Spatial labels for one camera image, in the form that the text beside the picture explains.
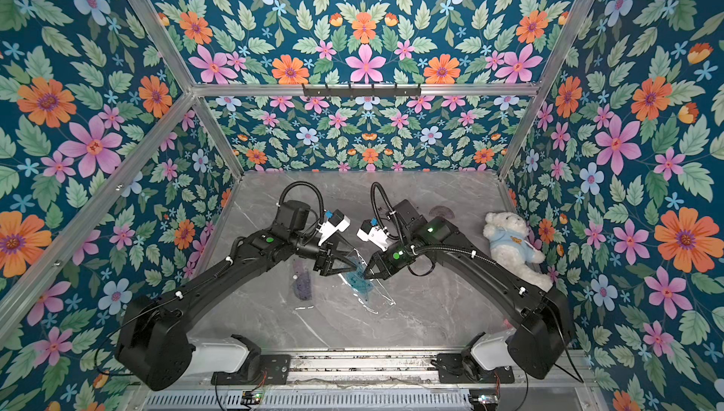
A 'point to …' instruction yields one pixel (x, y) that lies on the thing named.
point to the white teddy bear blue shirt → (514, 252)
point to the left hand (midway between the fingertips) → (355, 260)
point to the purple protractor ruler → (441, 211)
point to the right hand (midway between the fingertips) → (371, 267)
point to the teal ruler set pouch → (369, 291)
